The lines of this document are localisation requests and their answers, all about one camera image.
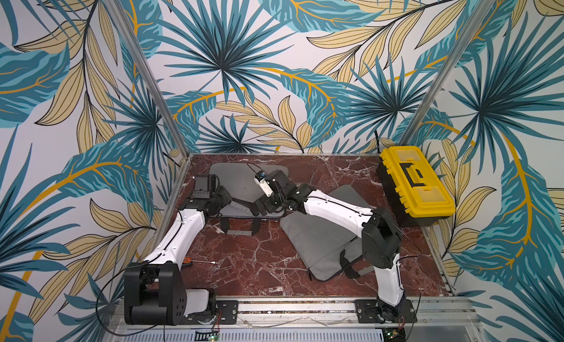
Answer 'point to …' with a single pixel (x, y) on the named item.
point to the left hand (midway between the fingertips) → (227, 197)
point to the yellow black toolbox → (416, 195)
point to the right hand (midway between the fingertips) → (264, 196)
